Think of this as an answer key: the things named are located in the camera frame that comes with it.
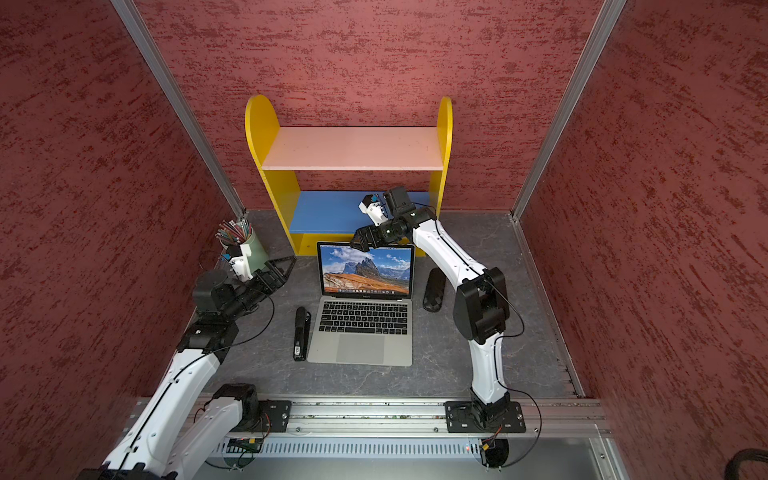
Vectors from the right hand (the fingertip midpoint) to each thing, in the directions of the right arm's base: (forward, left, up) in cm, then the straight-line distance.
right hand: (363, 244), depth 87 cm
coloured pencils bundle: (+10, +44, -5) cm, 46 cm away
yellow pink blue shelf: (+35, +18, -1) cm, 40 cm away
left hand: (-12, +18, +5) cm, 22 cm away
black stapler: (-20, +19, -15) cm, 31 cm away
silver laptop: (-13, +1, -18) cm, 22 cm away
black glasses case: (-6, -22, -17) cm, 29 cm away
